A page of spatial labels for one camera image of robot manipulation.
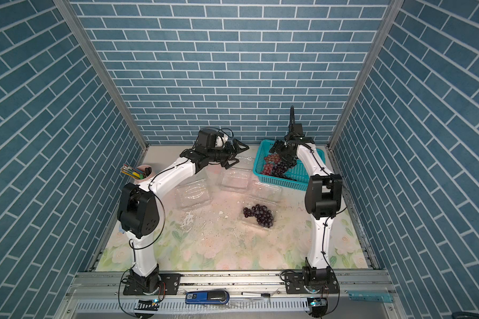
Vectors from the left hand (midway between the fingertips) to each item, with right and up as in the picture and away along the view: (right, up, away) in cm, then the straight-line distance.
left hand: (249, 154), depth 84 cm
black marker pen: (+5, -52, -12) cm, 54 cm away
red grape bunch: (+10, -7, +21) cm, 24 cm away
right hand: (+13, +1, +15) cm, 20 cm away
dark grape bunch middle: (+16, -7, +21) cm, 27 cm away
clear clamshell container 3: (+7, -20, +16) cm, 26 cm away
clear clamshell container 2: (-29, -20, +17) cm, 39 cm away
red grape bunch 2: (+14, -1, +28) cm, 31 cm away
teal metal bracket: (+46, -53, -12) cm, 71 cm away
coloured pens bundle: (-54, -8, +7) cm, 56 cm away
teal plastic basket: (+28, -11, +24) cm, 38 cm away
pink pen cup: (-49, -7, +9) cm, 50 cm away
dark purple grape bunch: (+6, -27, +4) cm, 28 cm away
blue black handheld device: (-10, -49, -17) cm, 53 cm away
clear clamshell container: (-7, -13, +21) cm, 26 cm away
